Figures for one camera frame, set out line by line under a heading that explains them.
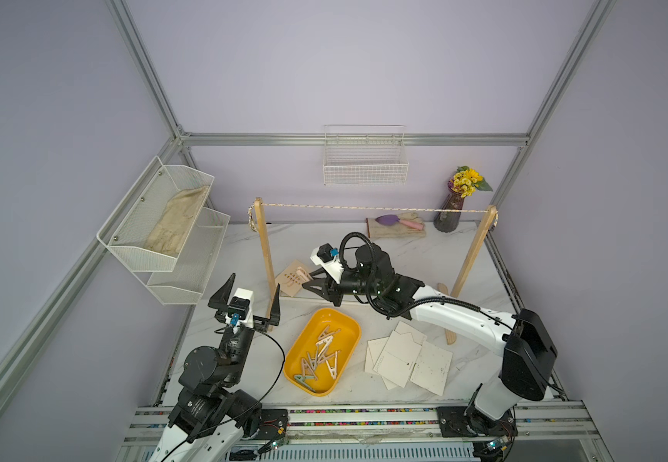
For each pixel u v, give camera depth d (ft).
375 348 2.83
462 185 3.29
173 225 2.58
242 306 1.56
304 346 2.83
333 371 2.68
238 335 1.76
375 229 3.89
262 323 1.79
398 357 2.76
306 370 2.66
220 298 1.79
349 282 2.09
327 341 2.84
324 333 2.89
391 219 3.97
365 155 3.14
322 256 1.99
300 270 2.20
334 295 2.08
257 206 2.05
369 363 2.75
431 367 2.69
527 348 1.39
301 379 2.62
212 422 1.57
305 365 2.69
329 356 2.75
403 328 2.97
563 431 2.41
